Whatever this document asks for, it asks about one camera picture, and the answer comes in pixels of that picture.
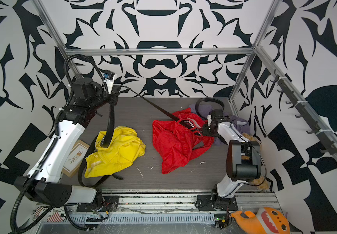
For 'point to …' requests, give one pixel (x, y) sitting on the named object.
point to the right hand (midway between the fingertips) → (207, 129)
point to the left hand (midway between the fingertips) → (113, 82)
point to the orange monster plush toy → (267, 220)
